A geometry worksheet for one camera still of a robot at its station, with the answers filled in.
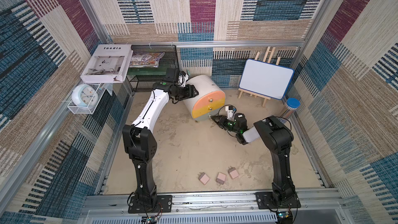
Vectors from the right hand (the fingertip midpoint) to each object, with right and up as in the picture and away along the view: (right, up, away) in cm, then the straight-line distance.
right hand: (211, 116), depth 97 cm
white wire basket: (-54, +6, -30) cm, 62 cm away
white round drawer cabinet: (-5, +19, -5) cm, 21 cm away
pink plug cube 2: (+4, -30, -18) cm, 35 cm away
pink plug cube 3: (+10, -28, -16) cm, 33 cm away
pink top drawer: (-3, +11, -10) cm, 15 cm away
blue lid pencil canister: (+46, +8, -8) cm, 47 cm away
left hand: (-11, +14, -10) cm, 20 cm away
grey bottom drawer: (-4, 0, -3) cm, 5 cm away
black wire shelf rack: (-49, +26, +18) cm, 58 cm away
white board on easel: (+34, +23, +3) cm, 41 cm away
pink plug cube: (-5, -29, -18) cm, 35 cm away
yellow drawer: (-6, +5, -9) cm, 11 cm away
